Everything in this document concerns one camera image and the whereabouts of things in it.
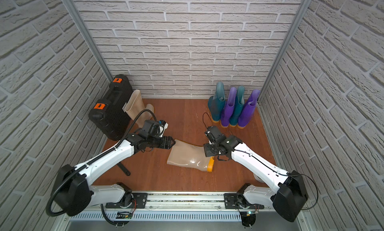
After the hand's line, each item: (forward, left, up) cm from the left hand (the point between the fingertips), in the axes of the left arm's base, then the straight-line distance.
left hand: (172, 140), depth 82 cm
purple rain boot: (+16, -32, +8) cm, 37 cm away
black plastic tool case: (+9, +34, +11) cm, 37 cm away
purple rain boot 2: (+14, -44, +11) cm, 48 cm away
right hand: (-5, -22, -1) cm, 23 cm away
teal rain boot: (+18, -26, +12) cm, 34 cm away
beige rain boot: (+15, +21, +12) cm, 28 cm away
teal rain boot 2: (+18, -39, +13) cm, 45 cm away
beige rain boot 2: (-4, -7, -12) cm, 14 cm away
